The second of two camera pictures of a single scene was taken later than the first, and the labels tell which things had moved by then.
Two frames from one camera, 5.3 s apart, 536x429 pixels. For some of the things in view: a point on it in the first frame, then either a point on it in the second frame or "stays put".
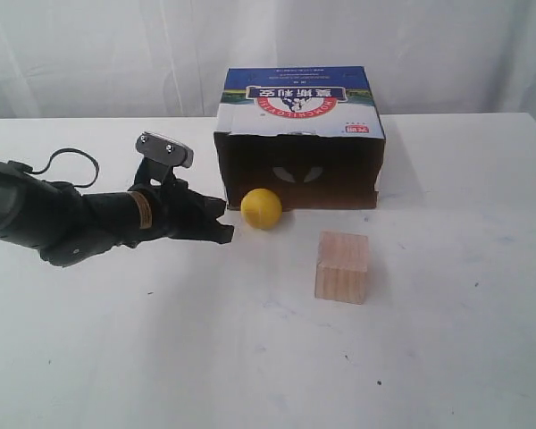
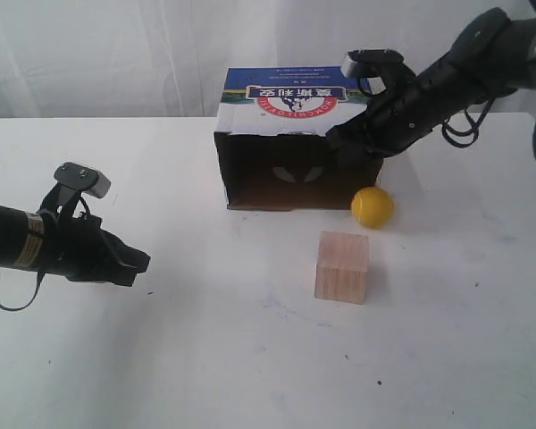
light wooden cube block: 341,266 stays put
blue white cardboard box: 313,135 stays put
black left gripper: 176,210 to 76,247
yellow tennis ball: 261,208 to 372,207
